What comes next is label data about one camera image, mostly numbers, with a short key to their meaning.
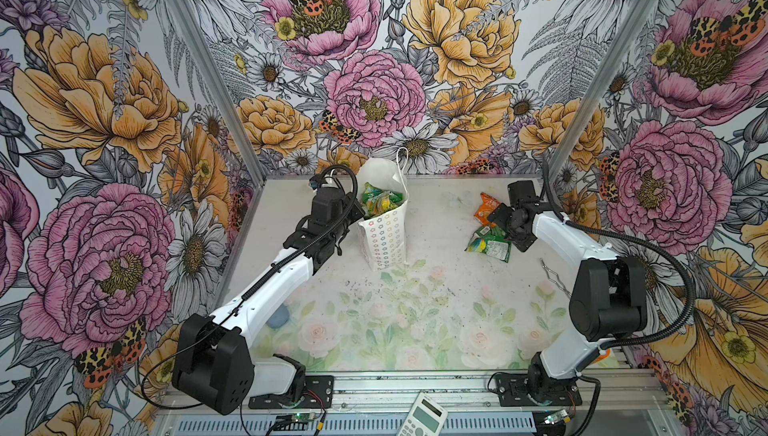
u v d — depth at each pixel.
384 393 0.76
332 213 0.61
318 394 0.73
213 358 0.40
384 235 0.82
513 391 0.74
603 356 0.52
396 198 0.91
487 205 1.05
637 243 0.50
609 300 0.47
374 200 0.92
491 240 0.97
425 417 0.70
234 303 0.46
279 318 0.83
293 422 0.73
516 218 0.71
